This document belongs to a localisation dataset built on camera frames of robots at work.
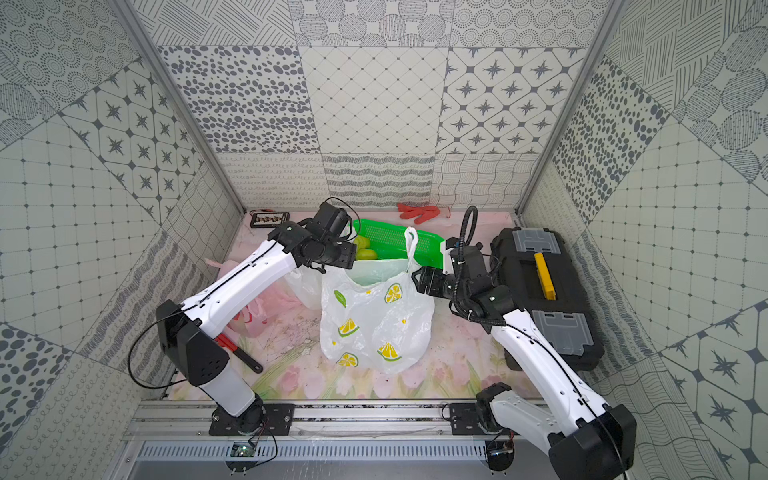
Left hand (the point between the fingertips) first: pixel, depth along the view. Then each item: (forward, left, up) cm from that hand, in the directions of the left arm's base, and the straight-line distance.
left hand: (353, 256), depth 79 cm
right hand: (-6, -19, -3) cm, 20 cm away
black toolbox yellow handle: (-1, -50, -3) cm, 50 cm away
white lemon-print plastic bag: (-14, -7, -7) cm, 17 cm away
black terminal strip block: (+33, +41, -21) cm, 56 cm away
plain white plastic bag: (-5, +13, -6) cm, 15 cm away
